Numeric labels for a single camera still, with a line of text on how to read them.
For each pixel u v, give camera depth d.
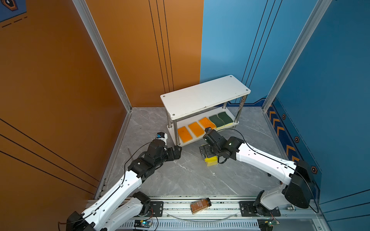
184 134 0.94
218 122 1.00
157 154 0.58
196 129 0.97
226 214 0.73
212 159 0.82
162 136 0.68
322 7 0.70
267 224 0.70
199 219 0.71
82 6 0.69
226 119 1.03
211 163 0.84
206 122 1.00
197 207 0.71
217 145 0.58
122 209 0.56
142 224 0.71
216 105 0.76
